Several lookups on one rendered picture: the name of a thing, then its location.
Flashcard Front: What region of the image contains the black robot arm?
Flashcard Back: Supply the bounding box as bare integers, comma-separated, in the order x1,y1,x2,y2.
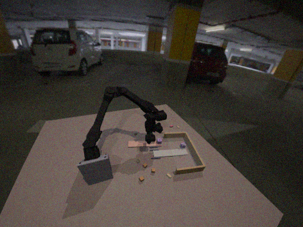
82,86,167,161

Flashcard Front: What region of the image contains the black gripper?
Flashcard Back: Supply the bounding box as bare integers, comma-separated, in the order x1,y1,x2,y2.
144,121,155,144

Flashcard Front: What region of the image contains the grey flat strip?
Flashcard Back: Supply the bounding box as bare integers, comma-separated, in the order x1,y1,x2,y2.
153,149,172,158

